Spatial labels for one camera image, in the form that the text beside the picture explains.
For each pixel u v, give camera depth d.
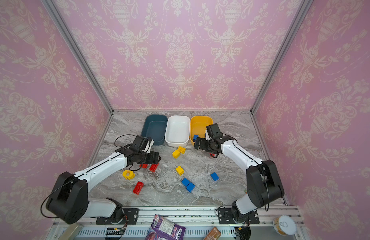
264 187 0.44
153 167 0.90
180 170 0.87
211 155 0.97
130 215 0.75
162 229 0.69
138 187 0.82
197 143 0.81
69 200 0.42
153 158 0.78
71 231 0.67
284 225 0.67
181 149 0.97
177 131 1.09
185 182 0.85
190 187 0.82
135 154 0.65
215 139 0.66
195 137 1.03
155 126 1.10
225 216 0.73
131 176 0.86
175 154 0.94
